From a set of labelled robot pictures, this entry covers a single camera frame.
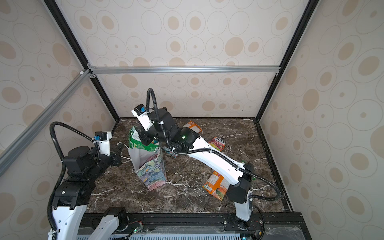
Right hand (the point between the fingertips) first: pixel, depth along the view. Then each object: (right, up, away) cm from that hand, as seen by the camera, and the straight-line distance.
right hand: (136, 128), depth 61 cm
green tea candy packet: (-1, -5, +2) cm, 6 cm away
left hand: (-5, -6, +3) cm, 9 cm away
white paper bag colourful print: (+3, -16, +6) cm, 17 cm away
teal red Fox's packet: (+10, -15, +35) cm, 40 cm away
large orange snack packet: (+37, -31, +22) cm, 53 cm away
